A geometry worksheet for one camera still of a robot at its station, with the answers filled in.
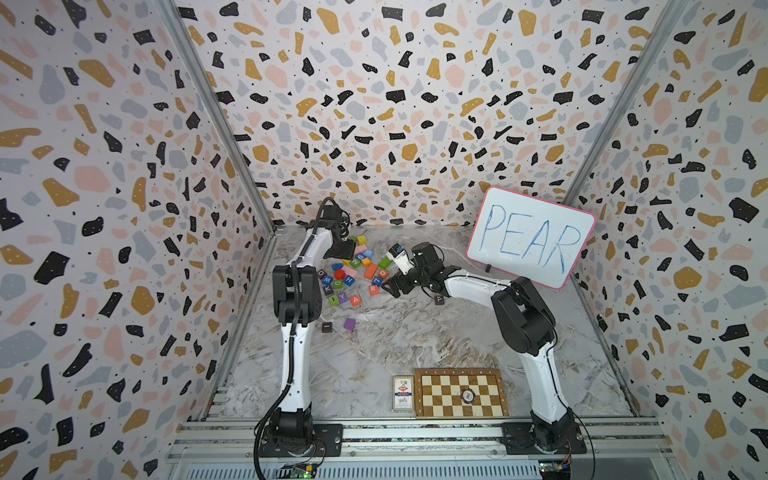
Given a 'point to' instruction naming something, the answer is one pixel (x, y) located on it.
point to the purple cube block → (349, 324)
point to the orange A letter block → (356, 301)
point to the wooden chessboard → (438, 393)
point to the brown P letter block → (439, 300)
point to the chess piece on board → (467, 395)
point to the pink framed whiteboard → (539, 240)
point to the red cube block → (339, 274)
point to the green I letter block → (333, 301)
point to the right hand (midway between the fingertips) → (392, 276)
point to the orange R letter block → (374, 290)
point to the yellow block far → (361, 240)
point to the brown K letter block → (327, 327)
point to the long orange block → (370, 271)
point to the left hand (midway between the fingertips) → (350, 251)
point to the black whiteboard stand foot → (487, 270)
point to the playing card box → (403, 393)
